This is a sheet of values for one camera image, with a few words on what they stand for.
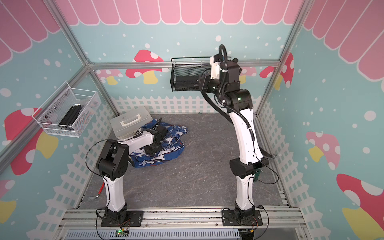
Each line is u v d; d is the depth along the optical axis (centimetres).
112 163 53
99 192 83
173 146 97
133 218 74
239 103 46
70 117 70
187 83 85
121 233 73
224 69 45
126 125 98
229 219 74
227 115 73
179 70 92
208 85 57
